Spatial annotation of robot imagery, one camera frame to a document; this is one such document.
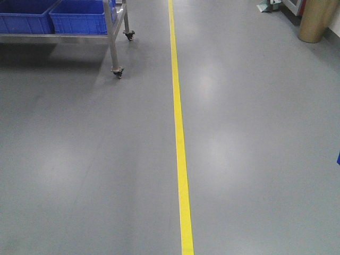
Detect steel rack on castors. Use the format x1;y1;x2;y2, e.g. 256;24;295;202
0;0;136;80

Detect blue plastic bin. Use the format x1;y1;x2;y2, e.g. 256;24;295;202
0;0;63;35
48;0;118;36

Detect pale green sheets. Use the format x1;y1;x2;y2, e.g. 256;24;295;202
256;0;281;14

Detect red edged cabinet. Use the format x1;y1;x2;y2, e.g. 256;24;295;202
282;0;308;17

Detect brown paper roll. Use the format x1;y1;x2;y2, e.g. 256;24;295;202
299;0;336;44

